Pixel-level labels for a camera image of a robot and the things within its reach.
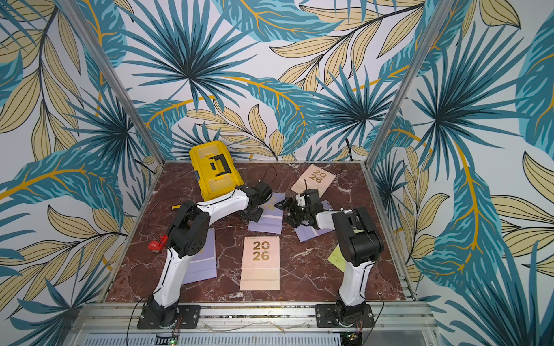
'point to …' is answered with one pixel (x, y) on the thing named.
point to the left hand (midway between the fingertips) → (249, 218)
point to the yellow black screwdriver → (177, 206)
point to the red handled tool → (156, 246)
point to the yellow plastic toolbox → (215, 169)
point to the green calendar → (337, 259)
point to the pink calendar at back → (315, 178)
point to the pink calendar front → (260, 264)
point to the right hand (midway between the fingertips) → (278, 210)
